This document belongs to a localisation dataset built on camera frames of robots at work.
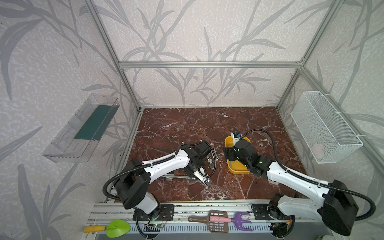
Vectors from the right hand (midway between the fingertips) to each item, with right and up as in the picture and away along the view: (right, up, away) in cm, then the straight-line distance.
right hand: (228, 142), depth 83 cm
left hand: (-16, -12, +1) cm, 20 cm away
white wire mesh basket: (+39, +6, -21) cm, 44 cm away
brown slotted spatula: (-9, -39, -13) cm, 42 cm away
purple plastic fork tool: (+2, -35, -14) cm, 38 cm away
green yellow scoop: (-55, -37, -15) cm, 68 cm away
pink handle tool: (-7, -34, -14) cm, 37 cm away
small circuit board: (-37, -39, -12) cm, 55 cm away
